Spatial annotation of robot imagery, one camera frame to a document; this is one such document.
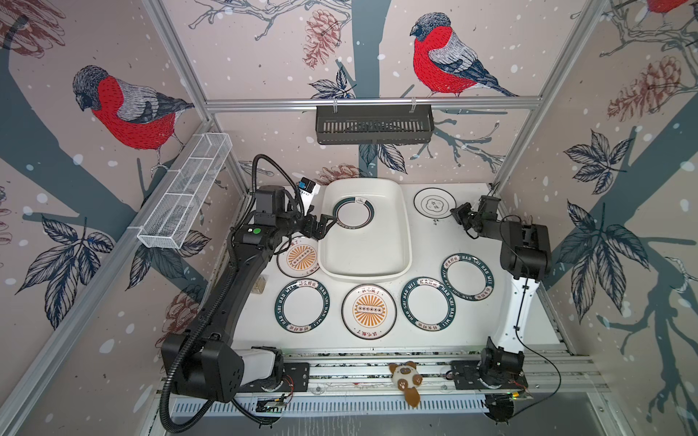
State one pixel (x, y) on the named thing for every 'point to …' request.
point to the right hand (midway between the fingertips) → (453, 205)
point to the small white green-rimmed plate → (434, 203)
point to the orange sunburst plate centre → (369, 312)
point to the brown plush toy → (408, 378)
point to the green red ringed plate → (353, 213)
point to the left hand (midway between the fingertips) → (327, 207)
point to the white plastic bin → (376, 253)
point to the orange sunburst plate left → (302, 259)
